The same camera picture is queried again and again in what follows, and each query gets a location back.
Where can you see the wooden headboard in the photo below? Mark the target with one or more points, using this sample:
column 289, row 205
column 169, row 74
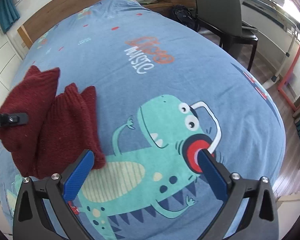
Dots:
column 49, row 15

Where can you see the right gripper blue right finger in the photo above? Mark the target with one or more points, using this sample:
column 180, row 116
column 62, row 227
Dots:
column 259, row 220

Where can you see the dark red knitted sweater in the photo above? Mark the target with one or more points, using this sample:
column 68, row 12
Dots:
column 59, row 129

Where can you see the dark grey chair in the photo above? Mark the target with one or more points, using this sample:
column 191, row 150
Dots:
column 224, row 19

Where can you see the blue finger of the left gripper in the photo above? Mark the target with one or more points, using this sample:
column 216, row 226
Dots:
column 15, row 119

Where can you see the teal curtain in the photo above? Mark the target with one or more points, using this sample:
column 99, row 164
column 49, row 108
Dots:
column 8, row 15

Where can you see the black backpack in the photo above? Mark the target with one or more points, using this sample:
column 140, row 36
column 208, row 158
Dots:
column 182, row 15

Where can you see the blue dinosaur print bedsheet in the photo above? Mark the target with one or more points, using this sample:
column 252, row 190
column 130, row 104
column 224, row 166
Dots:
column 164, row 93

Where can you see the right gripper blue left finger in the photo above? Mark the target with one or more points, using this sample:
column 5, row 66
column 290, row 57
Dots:
column 31, row 220

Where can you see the white desk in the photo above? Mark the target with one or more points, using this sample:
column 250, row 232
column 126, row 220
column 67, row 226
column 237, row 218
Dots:
column 278, row 37

